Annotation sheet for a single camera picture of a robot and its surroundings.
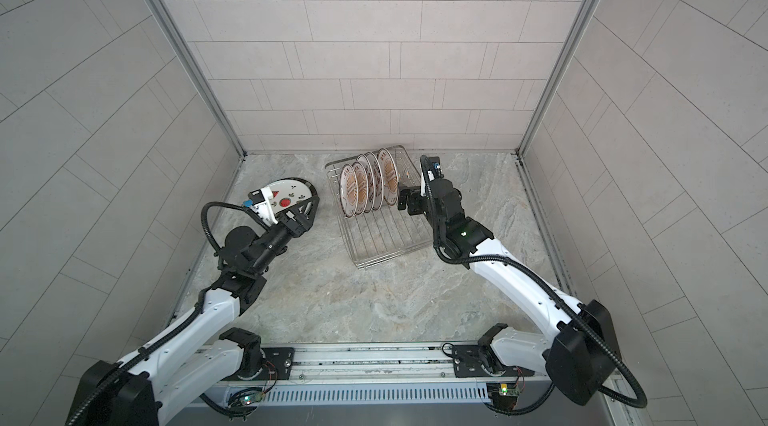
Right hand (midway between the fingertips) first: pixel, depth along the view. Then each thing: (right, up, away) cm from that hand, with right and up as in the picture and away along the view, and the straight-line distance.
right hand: (410, 183), depth 77 cm
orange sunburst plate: (-14, -2, +15) cm, 21 cm away
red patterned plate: (-9, 0, +15) cm, 18 cm away
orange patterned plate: (-6, -2, +19) cm, 20 cm away
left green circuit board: (-35, -47, -12) cm, 60 cm away
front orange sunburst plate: (-19, -3, +19) cm, 28 cm away
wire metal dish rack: (-7, -16, +17) cm, 25 cm away
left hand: (-22, -4, -5) cm, 23 cm away
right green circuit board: (+22, -48, -9) cm, 54 cm away
